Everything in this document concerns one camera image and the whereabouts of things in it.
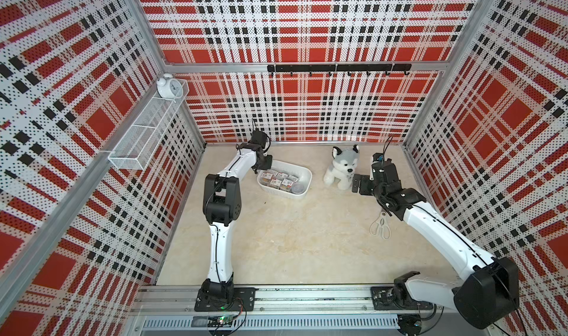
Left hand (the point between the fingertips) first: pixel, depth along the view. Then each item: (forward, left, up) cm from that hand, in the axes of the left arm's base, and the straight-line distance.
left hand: (267, 163), depth 104 cm
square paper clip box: (-10, -4, -1) cm, 11 cm away
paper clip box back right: (-5, -12, -5) cm, 14 cm away
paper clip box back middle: (-4, -7, -4) cm, 9 cm away
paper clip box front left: (-6, 0, -2) cm, 7 cm away
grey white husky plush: (-10, -34, +8) cm, 36 cm away
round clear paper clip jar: (-12, -14, -3) cm, 19 cm away
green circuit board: (-61, +10, -5) cm, 62 cm away
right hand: (-18, -42, +12) cm, 47 cm away
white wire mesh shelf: (-3, +53, +15) cm, 55 cm away
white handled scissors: (-29, -49, -7) cm, 57 cm away
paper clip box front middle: (-11, -9, -2) cm, 15 cm away
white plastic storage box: (-4, -18, -5) cm, 19 cm away
